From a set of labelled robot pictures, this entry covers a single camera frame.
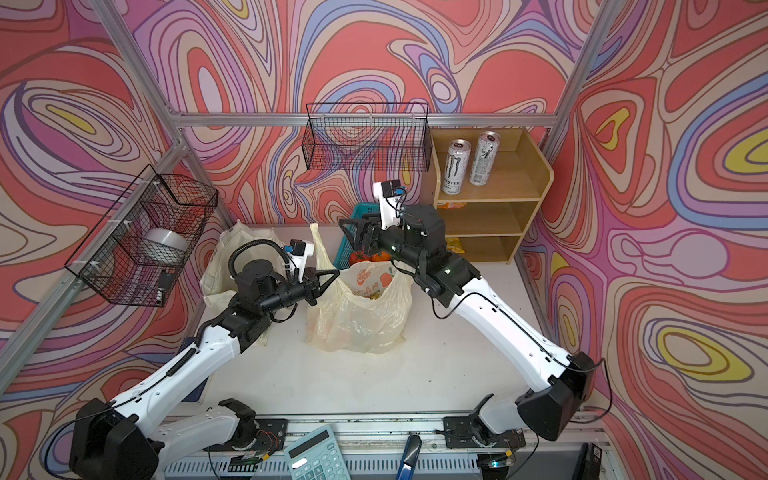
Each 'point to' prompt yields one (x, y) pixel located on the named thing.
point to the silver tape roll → (164, 246)
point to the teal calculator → (317, 456)
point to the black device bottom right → (589, 464)
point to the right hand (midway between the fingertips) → (354, 226)
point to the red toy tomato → (358, 256)
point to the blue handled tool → (411, 454)
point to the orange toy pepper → (384, 256)
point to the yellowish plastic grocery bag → (366, 308)
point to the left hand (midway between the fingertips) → (339, 272)
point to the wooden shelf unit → (487, 184)
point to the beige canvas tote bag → (236, 246)
